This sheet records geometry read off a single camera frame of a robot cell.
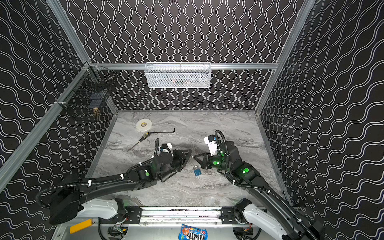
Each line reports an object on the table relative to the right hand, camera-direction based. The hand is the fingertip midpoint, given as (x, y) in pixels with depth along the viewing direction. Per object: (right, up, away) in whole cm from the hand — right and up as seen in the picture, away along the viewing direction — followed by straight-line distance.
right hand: (194, 157), depth 70 cm
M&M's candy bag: (-2, -35, -1) cm, 35 cm away
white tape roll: (-38, +16, +43) cm, 60 cm away
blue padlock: (+2, -12, +20) cm, 23 cm away
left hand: (+1, +3, -1) cm, 3 cm away
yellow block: (-54, -33, +1) cm, 63 cm away
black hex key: (-21, +11, +39) cm, 46 cm away
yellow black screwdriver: (-33, +8, +33) cm, 48 cm away
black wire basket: (-68, +38, +27) cm, 83 cm away
